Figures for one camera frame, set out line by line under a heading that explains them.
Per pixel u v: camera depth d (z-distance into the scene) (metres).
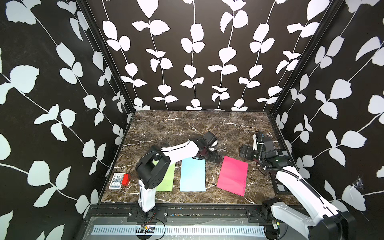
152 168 0.48
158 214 0.74
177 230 0.70
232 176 0.89
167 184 0.82
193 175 0.88
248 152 0.73
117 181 0.84
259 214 0.72
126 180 0.81
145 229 0.70
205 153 0.74
